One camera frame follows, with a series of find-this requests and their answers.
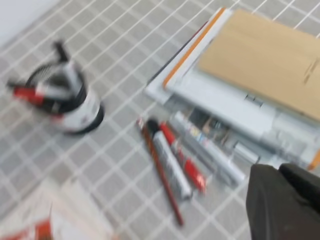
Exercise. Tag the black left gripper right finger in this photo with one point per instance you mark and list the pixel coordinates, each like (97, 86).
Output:
(306, 184)

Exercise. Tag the black mesh pen holder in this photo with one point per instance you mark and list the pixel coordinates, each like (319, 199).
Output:
(80, 114)

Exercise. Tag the white magazine under books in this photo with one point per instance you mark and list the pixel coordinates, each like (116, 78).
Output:
(215, 129)

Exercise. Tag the white orange edged book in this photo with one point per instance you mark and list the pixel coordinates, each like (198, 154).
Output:
(291, 135)

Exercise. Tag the black white marker in holder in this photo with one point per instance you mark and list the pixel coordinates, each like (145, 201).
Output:
(49, 91)

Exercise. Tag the orange map cover book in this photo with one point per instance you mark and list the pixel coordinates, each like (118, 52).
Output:
(57, 212)

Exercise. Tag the red gel pen on table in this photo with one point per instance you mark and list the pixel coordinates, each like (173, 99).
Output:
(187, 164)

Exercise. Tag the black capped marker in holder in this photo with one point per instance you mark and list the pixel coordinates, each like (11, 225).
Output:
(63, 57)

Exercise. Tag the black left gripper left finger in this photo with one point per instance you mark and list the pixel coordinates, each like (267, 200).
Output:
(275, 210)

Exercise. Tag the black white marker on table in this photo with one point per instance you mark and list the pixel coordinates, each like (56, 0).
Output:
(172, 168)

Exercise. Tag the red pencil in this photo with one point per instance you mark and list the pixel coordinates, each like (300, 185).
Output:
(160, 171)

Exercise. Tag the thin silver pen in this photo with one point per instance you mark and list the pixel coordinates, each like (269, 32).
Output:
(193, 139)

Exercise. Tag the tan kraft notebook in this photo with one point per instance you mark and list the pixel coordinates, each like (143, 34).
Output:
(268, 59)

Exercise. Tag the red pen in holder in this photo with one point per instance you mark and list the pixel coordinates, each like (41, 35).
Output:
(30, 95)

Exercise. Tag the white paint marker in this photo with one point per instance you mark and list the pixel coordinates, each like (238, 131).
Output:
(229, 172)

